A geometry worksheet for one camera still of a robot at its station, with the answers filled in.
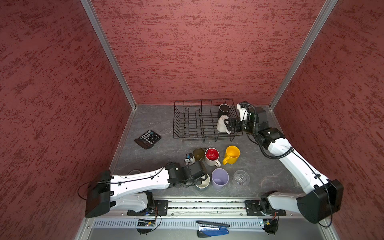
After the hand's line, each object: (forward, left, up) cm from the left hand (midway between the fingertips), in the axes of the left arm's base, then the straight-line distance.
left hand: (197, 181), depth 75 cm
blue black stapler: (-19, -5, -6) cm, 21 cm away
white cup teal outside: (-1, -4, +1) cm, 4 cm away
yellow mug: (+19, -22, -6) cm, 30 cm away
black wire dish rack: (+44, 0, -2) cm, 45 cm away
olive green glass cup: (+18, -1, -5) cm, 19 cm away
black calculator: (+29, +33, -6) cm, 44 cm away
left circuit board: (-17, +26, -11) cm, 33 cm away
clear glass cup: (+4, -25, -7) cm, 27 cm away
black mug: (+49, -19, +3) cm, 52 cm away
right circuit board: (-18, -36, -9) cm, 41 cm away
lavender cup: (+4, -13, -4) cm, 14 cm away
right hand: (+26, -18, +17) cm, 36 cm away
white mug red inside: (+18, -9, -7) cm, 21 cm away
